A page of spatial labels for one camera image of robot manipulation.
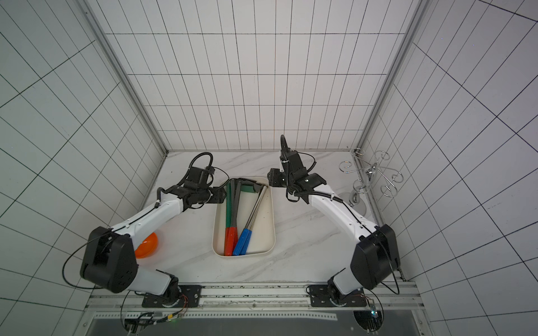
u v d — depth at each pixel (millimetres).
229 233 812
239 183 949
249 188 965
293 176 609
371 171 746
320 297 722
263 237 881
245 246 798
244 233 829
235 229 854
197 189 668
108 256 458
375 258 415
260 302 728
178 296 710
